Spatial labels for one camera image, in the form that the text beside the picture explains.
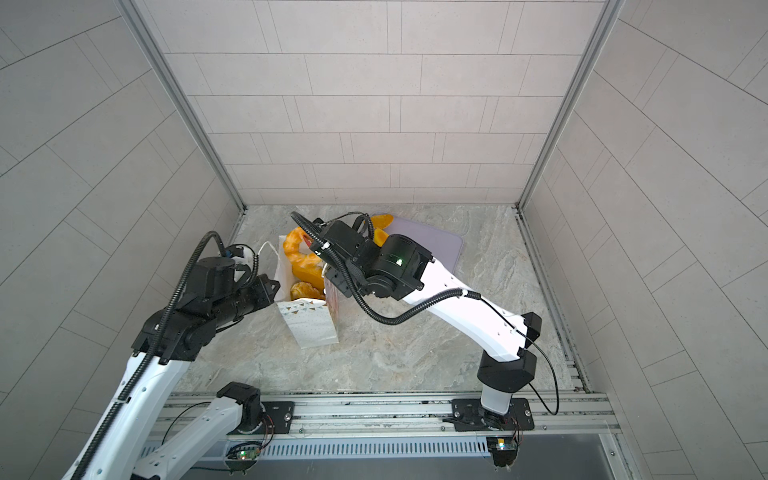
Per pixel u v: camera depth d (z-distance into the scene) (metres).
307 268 0.68
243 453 0.64
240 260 0.60
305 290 0.80
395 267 0.38
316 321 0.72
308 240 0.67
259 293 0.58
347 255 0.41
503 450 0.68
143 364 0.40
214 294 0.49
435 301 0.37
